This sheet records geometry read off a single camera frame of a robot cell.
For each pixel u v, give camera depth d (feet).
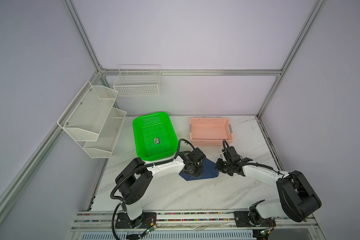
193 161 2.13
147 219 2.45
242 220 2.40
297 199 1.41
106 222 2.46
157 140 3.42
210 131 3.64
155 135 3.57
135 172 1.62
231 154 2.35
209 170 2.91
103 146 2.91
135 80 3.14
